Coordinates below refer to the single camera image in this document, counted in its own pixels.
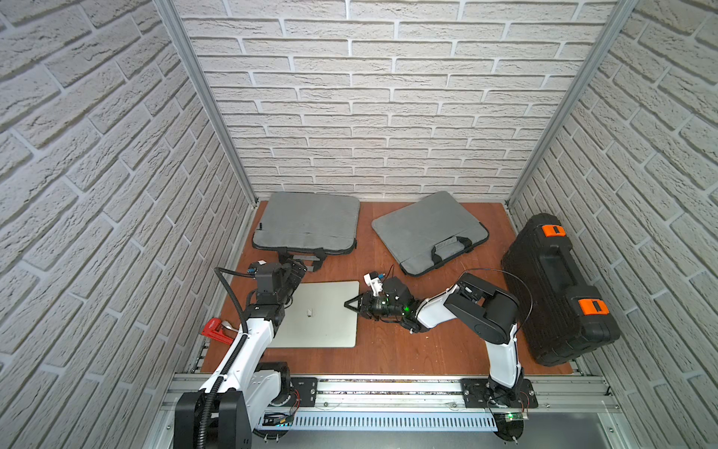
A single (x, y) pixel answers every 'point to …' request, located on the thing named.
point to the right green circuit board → (514, 415)
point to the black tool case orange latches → (561, 317)
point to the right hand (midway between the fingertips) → (348, 305)
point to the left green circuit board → (278, 419)
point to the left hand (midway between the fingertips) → (300, 264)
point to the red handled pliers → (216, 328)
